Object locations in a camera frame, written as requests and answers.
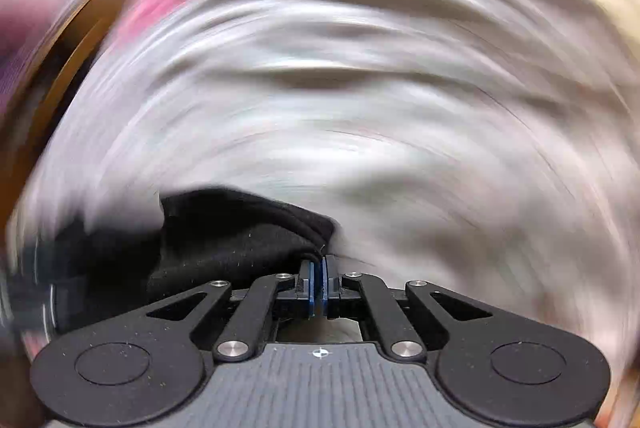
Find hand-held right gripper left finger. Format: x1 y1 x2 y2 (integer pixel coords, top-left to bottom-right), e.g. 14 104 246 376
144 261 318 362

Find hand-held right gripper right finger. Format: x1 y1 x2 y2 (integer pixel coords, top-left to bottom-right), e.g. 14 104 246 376
323 257 495 362

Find black pants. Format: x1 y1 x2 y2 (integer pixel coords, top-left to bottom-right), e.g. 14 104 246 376
50 187 337 334

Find white floral bed sheet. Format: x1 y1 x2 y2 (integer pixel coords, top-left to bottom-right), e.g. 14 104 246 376
10 0 637 359

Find wooden desk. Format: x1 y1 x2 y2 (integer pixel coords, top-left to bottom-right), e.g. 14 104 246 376
10 0 136 209

